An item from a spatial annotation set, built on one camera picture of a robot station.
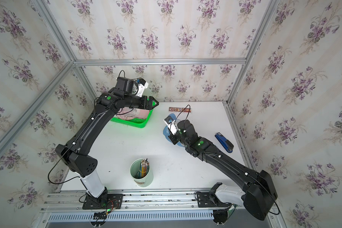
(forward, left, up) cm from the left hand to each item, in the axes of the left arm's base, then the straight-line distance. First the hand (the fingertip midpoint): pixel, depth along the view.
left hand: (153, 102), depth 74 cm
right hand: (-8, -10, -11) cm, 17 cm away
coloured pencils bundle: (-28, +4, -19) cm, 34 cm away
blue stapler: (-11, -46, -27) cm, 54 cm away
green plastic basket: (+5, +13, -25) cm, 29 cm away
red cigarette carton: (+24, -17, -32) cm, 44 cm away
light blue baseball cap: (-7, -7, -19) cm, 21 cm away
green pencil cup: (-31, +5, -31) cm, 44 cm away
